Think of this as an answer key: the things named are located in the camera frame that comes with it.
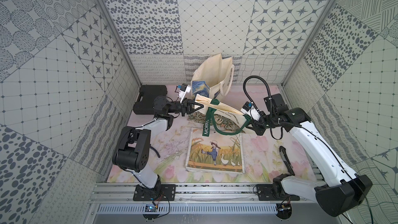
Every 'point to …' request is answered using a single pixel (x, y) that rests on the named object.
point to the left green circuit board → (150, 208)
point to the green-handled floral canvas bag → (224, 120)
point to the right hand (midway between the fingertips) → (249, 126)
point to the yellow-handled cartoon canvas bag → (215, 153)
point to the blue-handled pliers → (156, 151)
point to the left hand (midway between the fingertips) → (206, 111)
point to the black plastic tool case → (148, 94)
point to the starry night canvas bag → (216, 74)
